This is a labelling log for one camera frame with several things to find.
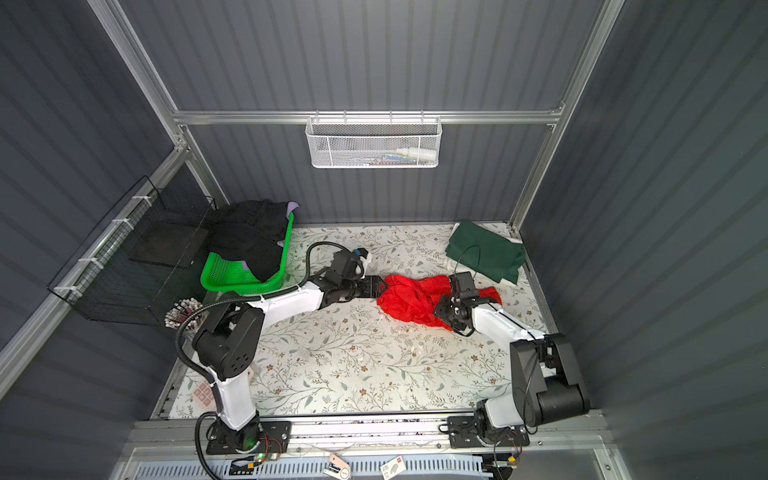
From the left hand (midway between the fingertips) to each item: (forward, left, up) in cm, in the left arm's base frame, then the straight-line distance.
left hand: (382, 285), depth 93 cm
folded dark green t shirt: (+13, -38, -2) cm, 41 cm away
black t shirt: (+25, +47, +1) cm, 53 cm away
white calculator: (-27, +49, -8) cm, 56 cm away
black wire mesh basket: (-6, +62, +20) cm, 66 cm away
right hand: (-8, -19, -5) cm, 21 cm away
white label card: (-46, 0, -7) cm, 47 cm away
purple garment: (+36, +33, +3) cm, 49 cm away
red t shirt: (-5, -11, -2) cm, 12 cm away
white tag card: (-45, +12, -7) cm, 47 cm away
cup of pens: (-10, +54, +7) cm, 55 cm away
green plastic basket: (+13, +53, -9) cm, 55 cm away
